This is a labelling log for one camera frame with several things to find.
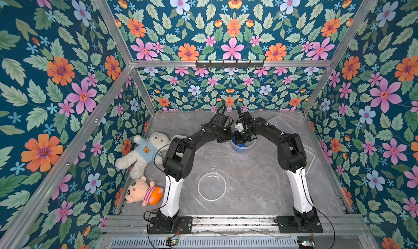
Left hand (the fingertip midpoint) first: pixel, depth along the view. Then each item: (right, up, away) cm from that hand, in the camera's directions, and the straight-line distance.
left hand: (235, 135), depth 97 cm
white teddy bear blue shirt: (-52, -9, -6) cm, 53 cm away
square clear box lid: (+44, -14, -1) cm, 46 cm away
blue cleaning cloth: (-1, -3, -4) cm, 5 cm away
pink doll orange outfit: (-48, -26, -20) cm, 58 cm away
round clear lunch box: (+8, -6, -3) cm, 10 cm away
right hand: (+3, -3, +5) cm, 6 cm away
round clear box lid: (-14, -27, -10) cm, 32 cm away
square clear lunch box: (+33, +6, +14) cm, 36 cm away
